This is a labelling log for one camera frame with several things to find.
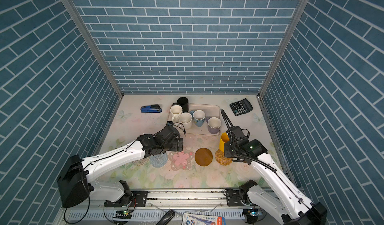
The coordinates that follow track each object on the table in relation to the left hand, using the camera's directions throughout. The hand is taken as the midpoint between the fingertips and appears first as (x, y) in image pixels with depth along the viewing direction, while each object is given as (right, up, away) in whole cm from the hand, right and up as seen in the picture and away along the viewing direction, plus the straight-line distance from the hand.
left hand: (178, 143), depth 82 cm
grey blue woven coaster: (-12, -11, +5) cm, 17 cm away
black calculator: (+43, +20, +30) cm, 56 cm away
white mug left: (-5, +18, +21) cm, 28 cm away
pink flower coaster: (+1, -11, +5) cm, 12 cm away
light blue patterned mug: (+12, +14, +17) cm, 25 cm away
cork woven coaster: (+24, -10, +7) cm, 27 cm away
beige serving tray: (+21, +18, +30) cm, 40 cm away
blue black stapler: (-22, +19, +26) cm, 40 cm away
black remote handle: (-3, -29, -16) cm, 33 cm away
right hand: (+26, -1, -4) cm, 26 cm away
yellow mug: (+25, +3, -3) cm, 25 cm away
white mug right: (+3, +12, +18) cm, 22 cm away
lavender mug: (+22, +9, +18) cm, 30 cm away
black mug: (+1, +23, +24) cm, 33 cm away
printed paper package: (+8, -31, -14) cm, 35 cm away
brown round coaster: (+14, -10, +8) cm, 19 cm away
